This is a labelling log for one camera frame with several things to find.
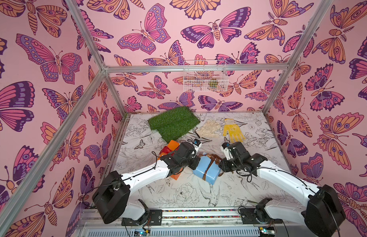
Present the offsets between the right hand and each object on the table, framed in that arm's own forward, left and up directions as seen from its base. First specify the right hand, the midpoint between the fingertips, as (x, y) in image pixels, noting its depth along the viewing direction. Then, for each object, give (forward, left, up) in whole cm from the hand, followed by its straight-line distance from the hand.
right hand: (221, 163), depth 83 cm
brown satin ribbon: (+4, +4, -1) cm, 6 cm away
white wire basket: (+49, +9, +26) cm, 56 cm away
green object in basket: (+44, +3, +22) cm, 50 cm away
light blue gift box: (-4, +5, -1) cm, 6 cm away
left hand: (+2, +12, +3) cm, 13 cm away
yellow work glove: (+28, -15, -8) cm, 33 cm away
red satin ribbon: (+7, +32, +2) cm, 33 cm away
